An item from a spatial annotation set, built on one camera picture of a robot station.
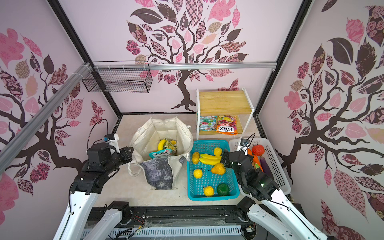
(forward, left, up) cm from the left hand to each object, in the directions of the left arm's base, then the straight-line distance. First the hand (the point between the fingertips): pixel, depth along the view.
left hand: (134, 151), depth 72 cm
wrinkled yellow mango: (+5, -31, -17) cm, 35 cm away
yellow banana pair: (+5, -40, -19) cm, 44 cm away
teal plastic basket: (-6, -38, -23) cm, 44 cm away
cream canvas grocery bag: (-8, -14, -8) cm, 18 cm away
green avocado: (-13, -45, -18) cm, 50 cm away
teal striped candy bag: (+6, -14, -12) cm, 20 cm away
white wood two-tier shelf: (+25, -46, +9) cm, 53 cm away
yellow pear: (-2, -44, -18) cm, 48 cm away
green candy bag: (+15, -14, -18) cm, 27 cm away
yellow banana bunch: (+13, -9, -14) cm, 22 cm away
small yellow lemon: (-4, -32, -18) cm, 37 cm away
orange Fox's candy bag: (+21, -50, -5) cm, 54 cm away
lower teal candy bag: (+22, -38, -5) cm, 45 cm away
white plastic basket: (0, -76, -16) cm, 78 cm away
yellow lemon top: (+10, -45, -17) cm, 49 cm away
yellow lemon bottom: (-14, -37, -18) cm, 44 cm away
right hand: (0, -49, +1) cm, 49 cm away
